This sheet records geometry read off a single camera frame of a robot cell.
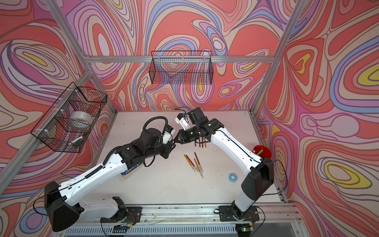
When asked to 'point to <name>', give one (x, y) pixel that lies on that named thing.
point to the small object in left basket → (77, 141)
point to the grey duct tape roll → (82, 118)
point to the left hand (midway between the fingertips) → (176, 145)
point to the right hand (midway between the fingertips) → (176, 144)
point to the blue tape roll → (232, 177)
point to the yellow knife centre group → (190, 164)
